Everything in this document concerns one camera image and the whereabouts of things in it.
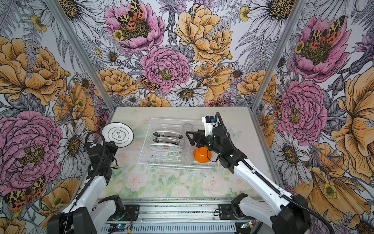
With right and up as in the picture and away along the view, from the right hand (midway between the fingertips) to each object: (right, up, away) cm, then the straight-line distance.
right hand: (192, 137), depth 74 cm
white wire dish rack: (-19, -16, +18) cm, 31 cm away
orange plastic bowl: (+6, -12, +15) cm, 21 cm away
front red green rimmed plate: (-15, -4, +19) cm, 25 cm away
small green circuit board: (-36, -43, -3) cm, 56 cm away
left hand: (-44, -5, +11) cm, 45 cm away
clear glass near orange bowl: (-2, -10, +11) cm, 15 cm away
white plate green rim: (-43, 0, +16) cm, 45 cm away
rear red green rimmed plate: (-15, -1, +23) cm, 28 cm away
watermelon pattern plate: (-16, -8, +14) cm, 22 cm away
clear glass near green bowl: (-3, +4, +23) cm, 23 cm away
